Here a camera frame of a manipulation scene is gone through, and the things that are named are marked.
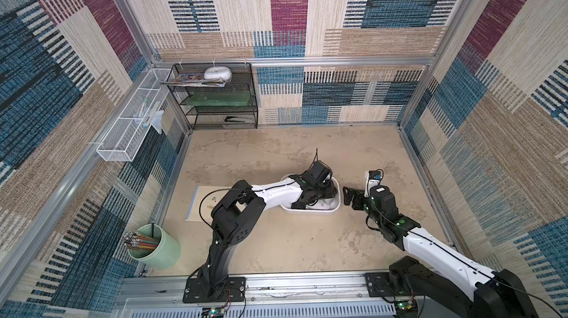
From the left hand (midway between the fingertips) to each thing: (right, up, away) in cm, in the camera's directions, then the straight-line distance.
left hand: (335, 190), depth 90 cm
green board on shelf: (-48, +37, +4) cm, 61 cm away
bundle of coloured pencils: (-65, -11, -23) cm, 70 cm away
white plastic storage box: (-4, -5, -1) cm, 7 cm away
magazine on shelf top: (-57, +45, +2) cm, 73 cm away
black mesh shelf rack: (-55, +33, +28) cm, 70 cm away
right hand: (+6, +2, -5) cm, 8 cm away
